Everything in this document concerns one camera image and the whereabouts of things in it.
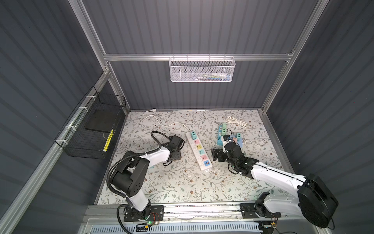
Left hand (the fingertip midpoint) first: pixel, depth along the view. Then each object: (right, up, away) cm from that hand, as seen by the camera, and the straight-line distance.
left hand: (174, 155), depth 94 cm
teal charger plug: (+12, +13, +2) cm, 18 cm away
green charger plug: (+34, +19, +7) cm, 40 cm away
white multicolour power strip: (+16, +3, -1) cm, 16 cm away
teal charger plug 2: (+43, +12, +2) cm, 44 cm away
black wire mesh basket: (-41, +17, -21) cm, 49 cm away
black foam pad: (-37, +23, -17) cm, 47 cm away
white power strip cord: (-21, +33, +29) cm, 48 cm away
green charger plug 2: (+34, +15, +5) cm, 37 cm away
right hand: (+28, +5, -8) cm, 29 cm away
